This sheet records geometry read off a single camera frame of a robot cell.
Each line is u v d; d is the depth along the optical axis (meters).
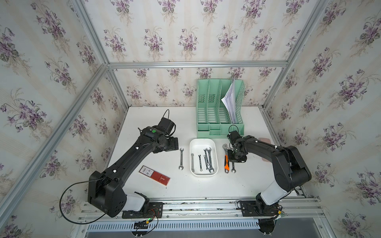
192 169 0.86
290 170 0.46
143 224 0.70
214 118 1.14
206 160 0.91
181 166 0.88
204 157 0.92
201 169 0.86
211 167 0.88
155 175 0.85
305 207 0.76
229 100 0.89
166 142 0.70
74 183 0.37
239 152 0.74
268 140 0.99
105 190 0.39
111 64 0.94
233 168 0.88
